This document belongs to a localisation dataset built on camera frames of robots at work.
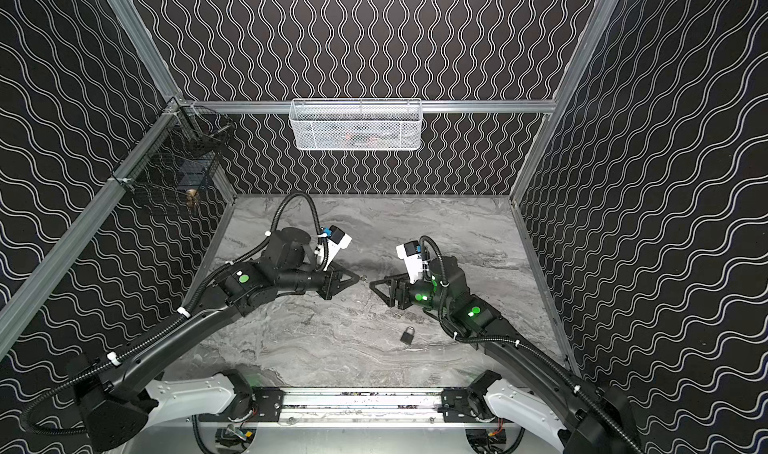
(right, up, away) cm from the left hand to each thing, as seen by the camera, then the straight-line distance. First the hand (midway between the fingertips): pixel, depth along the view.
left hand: (363, 280), depth 66 cm
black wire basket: (-62, +36, +31) cm, 78 cm away
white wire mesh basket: (-8, +55, +60) cm, 82 cm away
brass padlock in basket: (-49, +19, +16) cm, 55 cm away
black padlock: (+11, -20, +19) cm, 30 cm away
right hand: (+3, -2, +6) cm, 7 cm away
